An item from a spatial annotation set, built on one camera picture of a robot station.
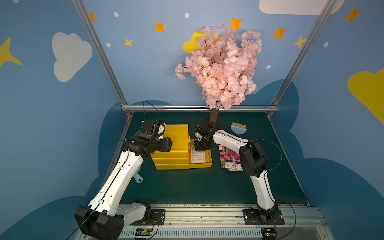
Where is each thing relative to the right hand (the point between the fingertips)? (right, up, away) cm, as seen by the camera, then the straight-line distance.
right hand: (197, 148), depth 98 cm
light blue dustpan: (-34, -16, -14) cm, 40 cm away
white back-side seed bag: (0, -5, -1) cm, 5 cm away
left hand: (-17, +7, -21) cm, 28 cm away
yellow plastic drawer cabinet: (-11, -2, -19) cm, 22 cm away
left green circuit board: (-27, -37, -26) cm, 53 cm away
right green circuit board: (+35, -39, -25) cm, 58 cm away
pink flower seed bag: (+16, -5, -2) cm, 17 cm away
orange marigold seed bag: (+18, -3, 0) cm, 18 cm away
